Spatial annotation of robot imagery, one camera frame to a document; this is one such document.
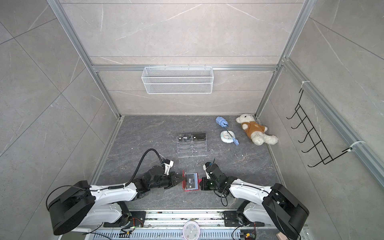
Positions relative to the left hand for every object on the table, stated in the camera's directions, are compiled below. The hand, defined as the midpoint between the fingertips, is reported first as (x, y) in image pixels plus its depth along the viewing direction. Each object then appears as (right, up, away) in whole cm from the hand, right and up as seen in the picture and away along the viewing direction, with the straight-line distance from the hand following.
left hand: (185, 176), depth 79 cm
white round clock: (+3, -22, -11) cm, 25 cm away
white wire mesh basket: (-6, +59, +21) cm, 63 cm away
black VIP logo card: (-2, +20, +16) cm, 26 cm away
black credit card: (+2, -5, +6) cm, 8 cm away
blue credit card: (+6, -5, +7) cm, 10 cm away
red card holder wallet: (+8, -4, +7) cm, 11 cm away
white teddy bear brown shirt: (+47, +24, +21) cm, 57 cm away
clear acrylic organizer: (+3, +15, +16) cm, 22 cm away
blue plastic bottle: (+25, +31, +28) cm, 49 cm away
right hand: (+8, -6, +6) cm, 11 cm away
